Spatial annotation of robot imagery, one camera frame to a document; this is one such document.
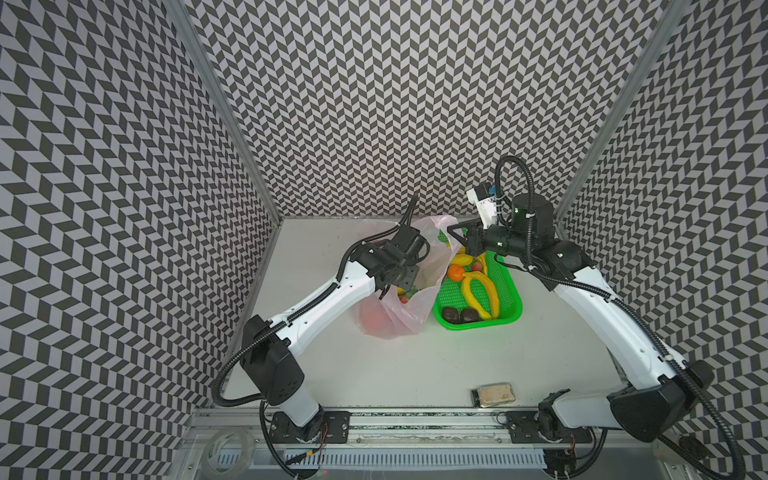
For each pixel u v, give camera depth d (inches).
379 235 22.8
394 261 22.7
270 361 16.2
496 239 23.7
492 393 29.7
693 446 26.2
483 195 22.8
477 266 38.2
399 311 29.7
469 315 34.8
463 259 38.8
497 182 21.6
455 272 38.0
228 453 27.3
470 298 36.9
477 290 38.8
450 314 34.5
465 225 24.9
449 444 28.3
